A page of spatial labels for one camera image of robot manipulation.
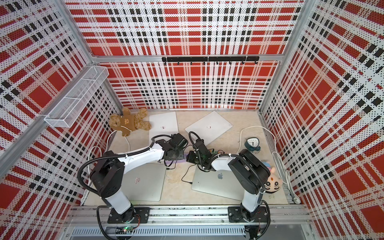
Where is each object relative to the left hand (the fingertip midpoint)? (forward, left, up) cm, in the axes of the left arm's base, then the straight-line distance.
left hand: (181, 155), depth 90 cm
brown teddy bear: (+25, +41, +2) cm, 48 cm away
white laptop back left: (+29, +16, -4) cm, 33 cm away
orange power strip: (+1, -20, +2) cm, 20 cm away
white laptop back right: (+28, -18, -9) cm, 35 cm away
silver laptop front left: (-16, +19, -1) cm, 25 cm away
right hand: (0, -4, -4) cm, 6 cm away
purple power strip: (-5, -2, +5) cm, 8 cm away
